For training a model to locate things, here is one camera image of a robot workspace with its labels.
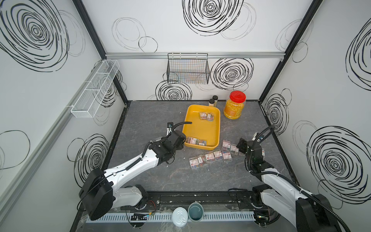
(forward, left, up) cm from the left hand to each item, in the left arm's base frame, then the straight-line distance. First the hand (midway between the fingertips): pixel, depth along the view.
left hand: (176, 138), depth 82 cm
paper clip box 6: (+3, -32, -11) cm, 33 cm away
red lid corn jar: (+28, -39, -1) cm, 48 cm away
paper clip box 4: (-4, -26, -12) cm, 29 cm away
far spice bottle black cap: (+42, -28, -6) cm, 51 cm away
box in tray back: (+25, -23, -11) cm, 36 cm away
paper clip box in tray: (+27, -18, -11) cm, 34 cm away
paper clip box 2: (-7, -15, -12) cm, 20 cm away
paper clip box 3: (-6, -20, -11) cm, 24 cm away
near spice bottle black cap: (+37, -24, -5) cm, 44 cm away
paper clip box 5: (-5, -31, -10) cm, 33 cm away
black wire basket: (+68, -8, +3) cm, 69 cm away
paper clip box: (-9, -11, -11) cm, 18 cm away
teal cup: (-33, -12, -13) cm, 38 cm away
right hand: (+2, -43, -4) cm, 43 cm away
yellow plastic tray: (+16, -17, -13) cm, 27 cm away
